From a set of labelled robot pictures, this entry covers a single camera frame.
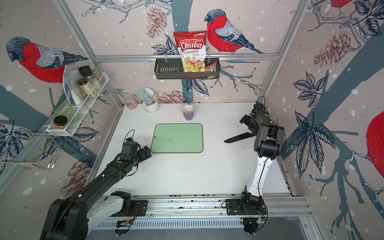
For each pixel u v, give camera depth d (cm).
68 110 71
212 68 86
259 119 72
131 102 118
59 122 59
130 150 66
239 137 103
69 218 39
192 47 80
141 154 79
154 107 112
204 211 73
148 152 82
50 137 60
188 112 104
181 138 101
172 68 95
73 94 68
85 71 79
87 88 76
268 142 59
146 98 104
